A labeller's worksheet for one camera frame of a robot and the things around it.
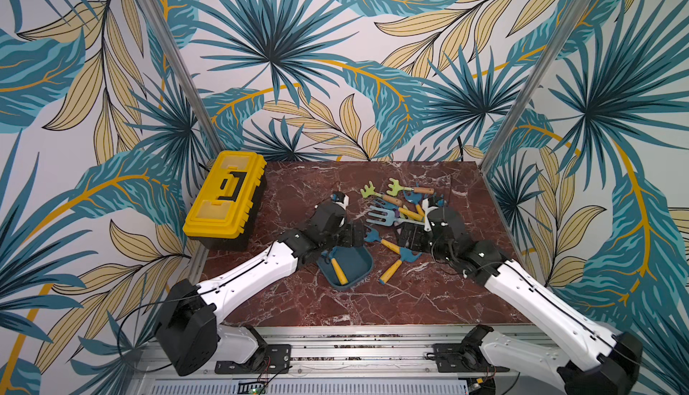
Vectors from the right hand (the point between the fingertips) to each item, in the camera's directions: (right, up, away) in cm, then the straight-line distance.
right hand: (407, 230), depth 76 cm
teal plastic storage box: (-14, -13, +15) cm, 24 cm away
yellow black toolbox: (-56, +5, +8) cm, 57 cm away
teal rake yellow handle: (+3, -11, +16) cm, 19 cm away
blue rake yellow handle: (-8, -5, +20) cm, 22 cm away
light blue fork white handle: (-1, +1, +24) cm, 25 cm away
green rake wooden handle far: (+3, +13, +35) cm, 37 cm away
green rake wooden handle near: (-8, +12, +34) cm, 36 cm away
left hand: (-15, -1, +3) cm, 16 cm away
